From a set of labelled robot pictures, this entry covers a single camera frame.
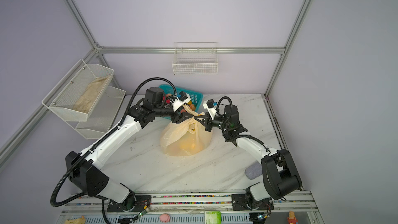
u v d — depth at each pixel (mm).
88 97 781
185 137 769
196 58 1075
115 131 482
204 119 720
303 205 745
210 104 674
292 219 678
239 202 732
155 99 584
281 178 429
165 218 690
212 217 685
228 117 624
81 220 682
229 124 652
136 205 726
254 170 818
